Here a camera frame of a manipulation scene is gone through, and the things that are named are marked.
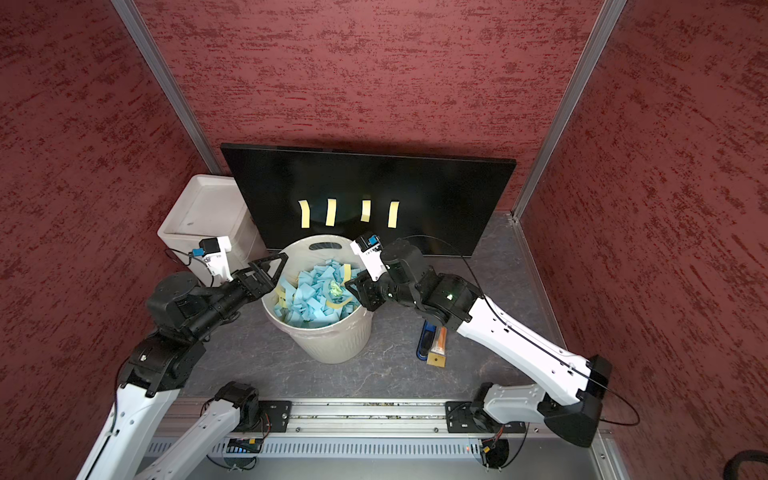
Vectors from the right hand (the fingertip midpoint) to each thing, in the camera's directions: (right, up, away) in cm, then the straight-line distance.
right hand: (355, 287), depth 65 cm
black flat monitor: (+29, +23, +43) cm, 56 cm away
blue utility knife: (+18, -19, +20) cm, 33 cm away
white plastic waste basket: (-12, -14, +4) cm, 19 cm away
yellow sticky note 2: (-4, +2, +11) cm, 12 cm away
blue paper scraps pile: (-10, -4, +9) cm, 14 cm away
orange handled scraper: (+21, -23, +19) cm, 36 cm away
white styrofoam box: (-48, +21, +25) cm, 58 cm away
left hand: (-16, +4, -2) cm, 17 cm away
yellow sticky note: (-5, -5, +6) cm, 9 cm away
